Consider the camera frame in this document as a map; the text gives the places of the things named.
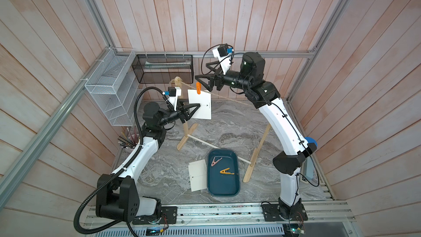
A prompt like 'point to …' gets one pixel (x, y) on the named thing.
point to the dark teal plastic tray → (220, 185)
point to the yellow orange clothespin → (224, 171)
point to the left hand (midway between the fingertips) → (198, 105)
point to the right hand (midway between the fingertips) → (199, 72)
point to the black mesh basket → (162, 68)
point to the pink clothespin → (214, 162)
